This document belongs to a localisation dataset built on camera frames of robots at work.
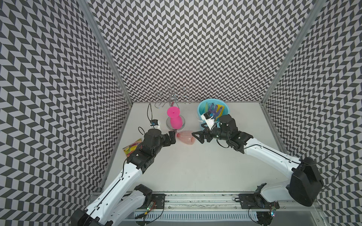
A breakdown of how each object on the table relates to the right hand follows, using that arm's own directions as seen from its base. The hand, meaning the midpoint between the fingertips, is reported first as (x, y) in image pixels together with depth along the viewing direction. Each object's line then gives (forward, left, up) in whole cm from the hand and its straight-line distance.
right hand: (197, 131), depth 77 cm
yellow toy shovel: (+21, -18, -5) cm, 28 cm away
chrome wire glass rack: (+20, +14, +9) cm, 26 cm away
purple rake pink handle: (+22, -14, -9) cm, 28 cm away
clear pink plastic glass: (+4, +7, -12) cm, 14 cm away
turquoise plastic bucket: (+22, -4, -4) cm, 23 cm away
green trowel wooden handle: (+25, -8, -8) cm, 27 cm away
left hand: (-1, +17, -1) cm, 17 cm away
